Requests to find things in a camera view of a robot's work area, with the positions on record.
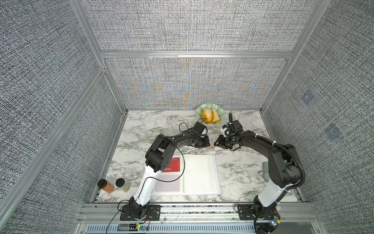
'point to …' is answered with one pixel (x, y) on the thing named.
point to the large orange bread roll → (208, 113)
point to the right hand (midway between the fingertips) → (215, 140)
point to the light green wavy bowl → (219, 109)
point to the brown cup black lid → (103, 184)
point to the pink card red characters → (212, 147)
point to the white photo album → (191, 174)
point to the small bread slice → (216, 117)
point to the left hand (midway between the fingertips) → (212, 143)
